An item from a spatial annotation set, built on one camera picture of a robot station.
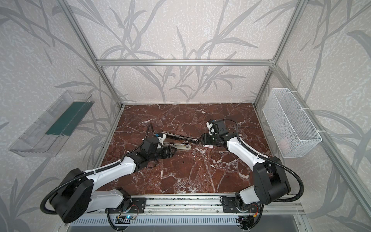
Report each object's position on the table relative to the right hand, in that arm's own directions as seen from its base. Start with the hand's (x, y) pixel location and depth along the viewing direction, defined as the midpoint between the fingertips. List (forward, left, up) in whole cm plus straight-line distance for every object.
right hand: (204, 134), depth 88 cm
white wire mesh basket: (-14, -37, +24) cm, 46 cm away
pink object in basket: (-12, -40, +9) cm, 43 cm away
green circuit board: (-42, +42, -13) cm, 61 cm away
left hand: (-7, +18, -1) cm, 19 cm away
